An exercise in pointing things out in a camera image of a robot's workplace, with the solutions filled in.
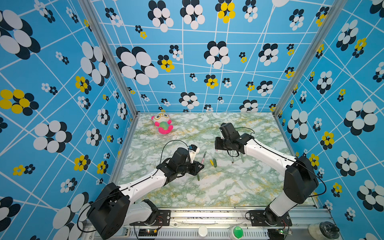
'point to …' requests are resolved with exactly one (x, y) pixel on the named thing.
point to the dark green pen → (198, 176)
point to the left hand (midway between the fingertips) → (204, 166)
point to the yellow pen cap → (211, 162)
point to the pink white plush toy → (162, 120)
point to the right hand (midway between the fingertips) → (215, 143)
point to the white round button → (202, 231)
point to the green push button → (236, 232)
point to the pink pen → (203, 158)
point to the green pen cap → (215, 162)
